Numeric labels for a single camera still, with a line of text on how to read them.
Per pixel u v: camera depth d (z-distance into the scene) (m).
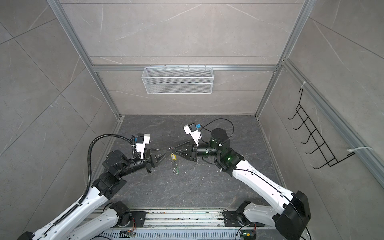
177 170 0.93
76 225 0.44
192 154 0.54
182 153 0.58
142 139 0.53
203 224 0.73
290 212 0.38
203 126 0.56
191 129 0.55
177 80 1.00
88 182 0.48
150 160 0.54
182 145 0.59
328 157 0.60
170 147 0.59
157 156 0.59
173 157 0.61
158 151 0.58
